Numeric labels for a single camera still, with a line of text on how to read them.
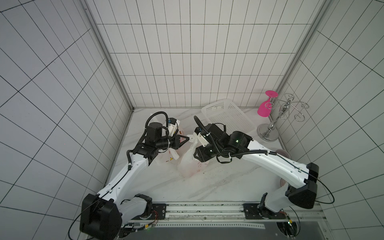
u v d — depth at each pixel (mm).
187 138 735
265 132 1047
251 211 737
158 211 726
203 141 544
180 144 697
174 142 657
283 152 880
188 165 748
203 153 597
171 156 849
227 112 1138
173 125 681
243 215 727
